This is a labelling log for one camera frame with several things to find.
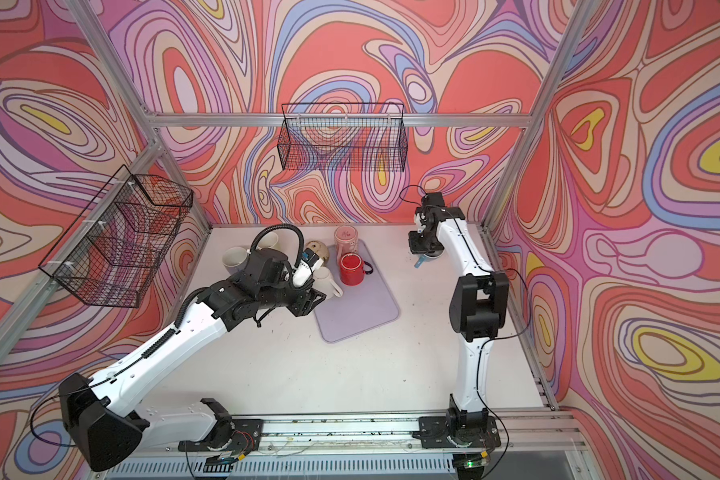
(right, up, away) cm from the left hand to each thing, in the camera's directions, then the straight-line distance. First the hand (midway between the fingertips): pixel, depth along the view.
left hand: (321, 288), depth 75 cm
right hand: (+30, +9, +20) cm, 37 cm away
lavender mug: (-35, +7, +29) cm, 46 cm away
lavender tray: (+10, -10, +24) cm, 28 cm away
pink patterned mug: (+5, +13, +27) cm, 30 cm away
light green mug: (-24, +14, +35) cm, 45 cm away
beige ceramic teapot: (-4, +10, +29) cm, 31 cm away
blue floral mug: (+30, +7, +17) cm, 35 cm away
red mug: (+7, +4, +23) cm, 25 cm away
